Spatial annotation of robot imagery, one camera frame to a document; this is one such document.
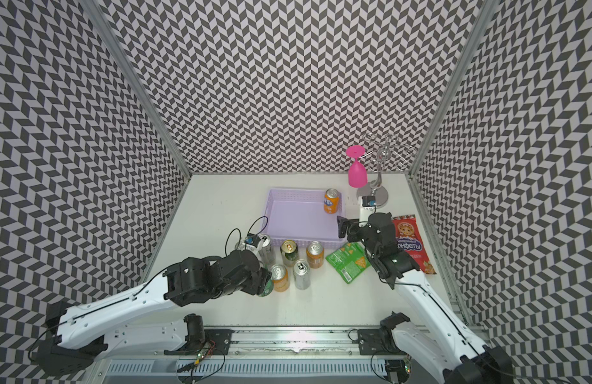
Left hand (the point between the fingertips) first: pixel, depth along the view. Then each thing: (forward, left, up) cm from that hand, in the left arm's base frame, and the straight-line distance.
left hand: (259, 276), depth 69 cm
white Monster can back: (+3, -12, -7) cm, 15 cm away
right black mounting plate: (-14, -34, -18) cm, 41 cm away
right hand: (+18, -29, +2) cm, 34 cm away
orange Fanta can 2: (+2, -5, -7) cm, 9 cm away
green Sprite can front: (+3, +3, +13) cm, 14 cm away
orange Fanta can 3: (+12, -17, -9) cm, 23 cm away
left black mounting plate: (-15, +14, -15) cm, 25 cm away
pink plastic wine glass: (+42, -35, -1) cm, 55 cm away
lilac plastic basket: (+34, -10, -18) cm, 40 cm away
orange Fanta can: (+34, -24, -8) cm, 42 cm away
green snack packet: (+11, -30, -15) cm, 36 cm away
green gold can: (+12, -8, -7) cm, 16 cm away
